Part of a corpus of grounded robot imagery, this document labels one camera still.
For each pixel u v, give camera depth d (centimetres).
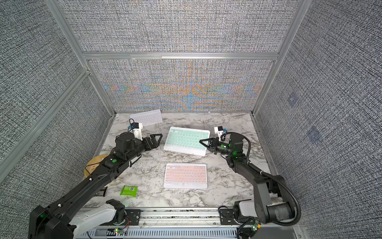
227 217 73
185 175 85
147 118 116
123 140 55
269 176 47
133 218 73
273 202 43
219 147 73
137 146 65
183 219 75
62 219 40
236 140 67
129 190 82
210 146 74
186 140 81
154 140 67
